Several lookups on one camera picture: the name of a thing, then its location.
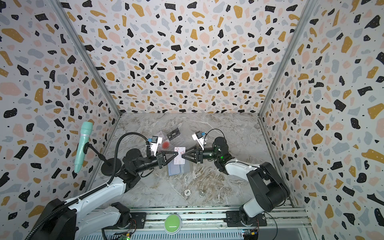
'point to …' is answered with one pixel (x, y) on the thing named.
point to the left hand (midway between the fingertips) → (179, 154)
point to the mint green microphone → (86, 131)
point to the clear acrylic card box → (172, 139)
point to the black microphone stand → (107, 167)
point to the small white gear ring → (187, 192)
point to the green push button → (172, 224)
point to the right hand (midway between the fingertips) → (187, 157)
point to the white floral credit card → (178, 159)
